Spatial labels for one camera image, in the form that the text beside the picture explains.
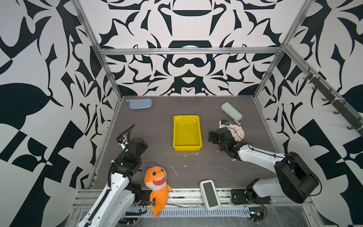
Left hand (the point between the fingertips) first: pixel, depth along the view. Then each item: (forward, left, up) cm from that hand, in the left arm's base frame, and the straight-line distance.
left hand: (134, 142), depth 79 cm
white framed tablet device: (-25, -39, -9) cm, 48 cm away
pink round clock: (+11, -64, -11) cm, 66 cm away
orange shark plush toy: (-18, -12, -5) cm, 23 cm away
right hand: (+9, -48, -6) cm, 49 cm away
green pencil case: (+28, -65, -12) cm, 72 cm away
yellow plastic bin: (+11, -30, -10) cm, 33 cm away
